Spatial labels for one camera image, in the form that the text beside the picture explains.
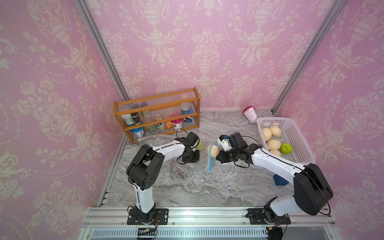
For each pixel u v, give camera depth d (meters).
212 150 0.87
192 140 0.78
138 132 0.97
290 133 1.02
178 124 1.00
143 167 0.50
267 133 0.99
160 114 0.98
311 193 0.43
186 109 1.00
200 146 0.94
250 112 1.13
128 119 0.90
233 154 0.72
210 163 0.83
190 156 0.80
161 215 0.75
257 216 0.73
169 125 1.08
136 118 0.90
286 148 0.92
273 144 0.94
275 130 1.00
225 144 0.79
